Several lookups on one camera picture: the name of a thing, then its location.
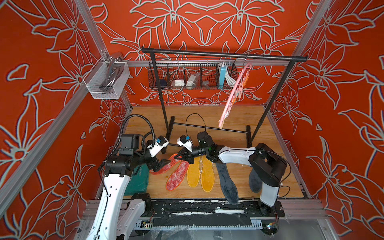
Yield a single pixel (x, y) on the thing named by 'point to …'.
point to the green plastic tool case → (139, 181)
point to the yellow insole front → (207, 178)
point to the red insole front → (176, 176)
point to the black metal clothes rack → (268, 113)
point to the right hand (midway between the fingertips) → (173, 159)
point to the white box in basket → (179, 82)
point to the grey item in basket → (191, 82)
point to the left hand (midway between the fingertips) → (161, 150)
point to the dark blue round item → (163, 82)
